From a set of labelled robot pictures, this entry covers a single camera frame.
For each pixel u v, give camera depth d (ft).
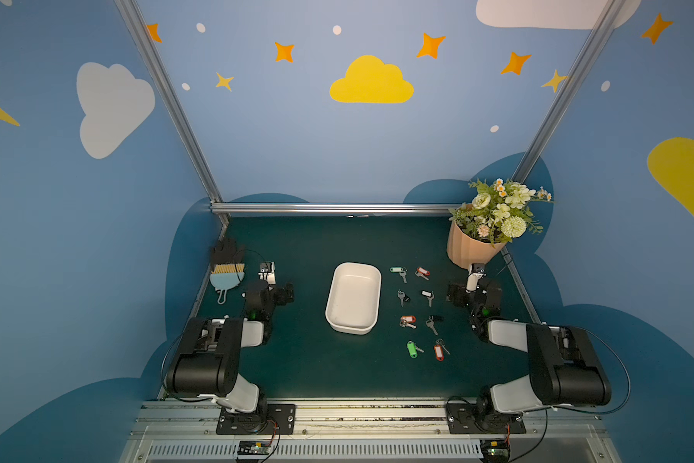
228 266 3.43
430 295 3.23
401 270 3.47
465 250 3.21
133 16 2.27
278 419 2.50
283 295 2.83
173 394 1.41
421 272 3.43
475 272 2.70
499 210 2.74
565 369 1.48
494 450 2.40
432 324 3.04
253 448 2.35
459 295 2.83
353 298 3.18
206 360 1.49
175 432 2.42
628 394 1.47
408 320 3.05
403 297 3.23
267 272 2.64
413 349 2.84
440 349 2.84
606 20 2.31
